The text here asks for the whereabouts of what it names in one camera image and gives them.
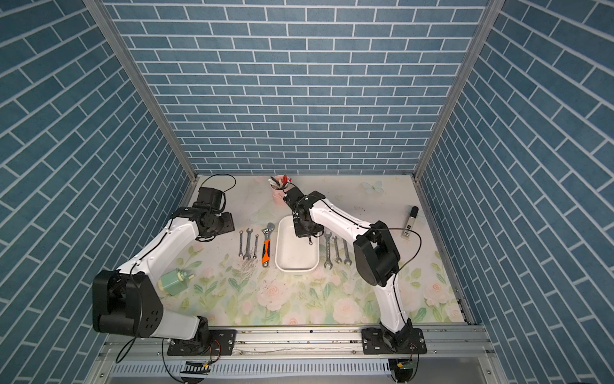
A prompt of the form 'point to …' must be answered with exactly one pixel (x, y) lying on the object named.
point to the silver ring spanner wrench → (241, 254)
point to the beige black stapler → (410, 216)
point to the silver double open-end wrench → (328, 262)
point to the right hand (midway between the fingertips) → (308, 232)
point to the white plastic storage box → (294, 254)
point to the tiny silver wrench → (310, 241)
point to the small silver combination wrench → (255, 246)
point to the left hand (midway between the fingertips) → (231, 224)
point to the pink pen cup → (277, 196)
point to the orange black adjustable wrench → (265, 256)
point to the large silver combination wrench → (248, 254)
